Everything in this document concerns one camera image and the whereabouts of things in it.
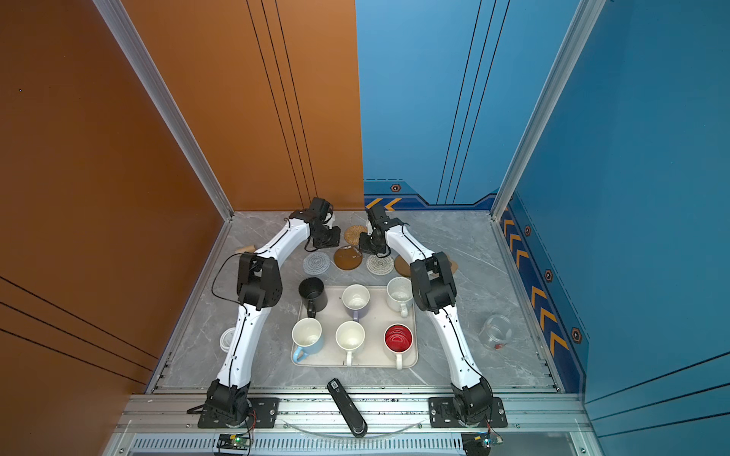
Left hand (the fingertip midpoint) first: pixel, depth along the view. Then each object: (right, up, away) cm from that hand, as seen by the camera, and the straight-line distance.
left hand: (341, 240), depth 108 cm
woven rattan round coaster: (+4, +2, +5) cm, 7 cm away
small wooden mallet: (-35, -4, 0) cm, 35 cm away
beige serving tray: (+13, -25, -18) cm, 34 cm away
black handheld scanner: (+7, -45, -35) cm, 57 cm away
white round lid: (-29, -28, -28) cm, 49 cm away
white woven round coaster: (+15, -9, -5) cm, 18 cm away
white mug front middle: (+6, -29, -23) cm, 37 cm away
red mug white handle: (+20, -30, -23) cm, 43 cm away
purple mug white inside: (+7, -19, -15) cm, 25 cm away
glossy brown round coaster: (+3, -7, -2) cm, 8 cm away
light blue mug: (-7, -29, -23) cm, 38 cm away
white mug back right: (+21, -18, -13) cm, 31 cm away
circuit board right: (+39, -51, -38) cm, 74 cm away
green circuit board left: (-23, -51, -37) cm, 67 cm away
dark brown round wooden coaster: (+23, -10, -6) cm, 26 cm away
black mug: (-7, -18, -16) cm, 25 cm away
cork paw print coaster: (+32, -6, -40) cm, 52 cm away
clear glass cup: (+51, -28, -21) cm, 62 cm away
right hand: (+7, -3, -1) cm, 8 cm away
